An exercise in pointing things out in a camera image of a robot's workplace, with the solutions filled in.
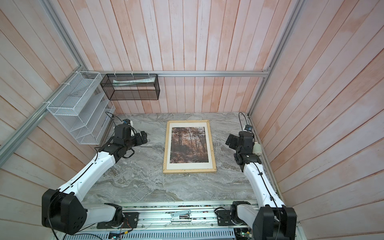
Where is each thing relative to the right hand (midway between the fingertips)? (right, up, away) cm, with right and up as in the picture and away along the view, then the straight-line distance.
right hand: (238, 137), depth 84 cm
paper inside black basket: (-70, +33, +6) cm, 77 cm away
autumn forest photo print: (-28, -6, +18) cm, 34 cm away
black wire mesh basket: (-70, +35, +21) cm, 81 cm away
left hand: (-56, -1, 0) cm, 56 cm away
